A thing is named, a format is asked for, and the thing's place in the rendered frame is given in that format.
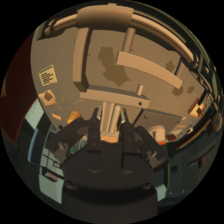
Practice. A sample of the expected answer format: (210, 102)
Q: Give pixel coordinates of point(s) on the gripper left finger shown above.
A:
(94, 133)

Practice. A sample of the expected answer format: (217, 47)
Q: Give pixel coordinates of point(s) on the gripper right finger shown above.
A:
(129, 139)

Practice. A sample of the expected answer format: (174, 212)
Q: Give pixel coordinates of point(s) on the tan round-tipped lever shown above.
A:
(114, 118)

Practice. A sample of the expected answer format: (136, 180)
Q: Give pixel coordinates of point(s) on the tan flat bar with hole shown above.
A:
(109, 96)

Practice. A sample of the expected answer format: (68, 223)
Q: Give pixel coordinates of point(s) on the orange oil can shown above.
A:
(74, 116)

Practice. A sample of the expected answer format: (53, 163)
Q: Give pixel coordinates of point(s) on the small brown box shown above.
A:
(170, 137)

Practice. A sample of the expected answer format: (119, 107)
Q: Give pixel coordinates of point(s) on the small orange card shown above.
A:
(56, 116)

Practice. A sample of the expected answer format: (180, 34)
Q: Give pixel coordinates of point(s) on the tan small peg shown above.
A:
(140, 89)

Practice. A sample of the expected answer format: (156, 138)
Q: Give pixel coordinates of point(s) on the orange pencil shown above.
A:
(181, 126)

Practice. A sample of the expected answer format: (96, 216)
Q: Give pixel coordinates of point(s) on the tan crumpled rag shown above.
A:
(47, 98)

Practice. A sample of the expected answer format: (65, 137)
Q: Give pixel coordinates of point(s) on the pale teal drawer cabinet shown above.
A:
(47, 176)

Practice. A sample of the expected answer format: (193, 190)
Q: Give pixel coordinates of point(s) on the dark green cabinet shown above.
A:
(190, 167)

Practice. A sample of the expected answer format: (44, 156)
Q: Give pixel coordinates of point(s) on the tan long curved bar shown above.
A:
(149, 68)

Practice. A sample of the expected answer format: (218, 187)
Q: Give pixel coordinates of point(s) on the tan curved upright bar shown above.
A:
(80, 61)

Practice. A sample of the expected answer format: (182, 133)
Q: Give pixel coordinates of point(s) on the cream printed paper note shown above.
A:
(47, 75)

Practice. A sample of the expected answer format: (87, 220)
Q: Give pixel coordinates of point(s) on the tan handwheel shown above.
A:
(217, 121)

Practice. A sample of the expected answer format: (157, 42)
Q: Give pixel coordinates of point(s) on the tan rounded saddle block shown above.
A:
(105, 17)

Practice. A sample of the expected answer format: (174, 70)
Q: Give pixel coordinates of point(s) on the grey base plate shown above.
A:
(158, 119)

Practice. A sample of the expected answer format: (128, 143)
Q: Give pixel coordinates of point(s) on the tan round post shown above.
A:
(178, 68)
(128, 40)

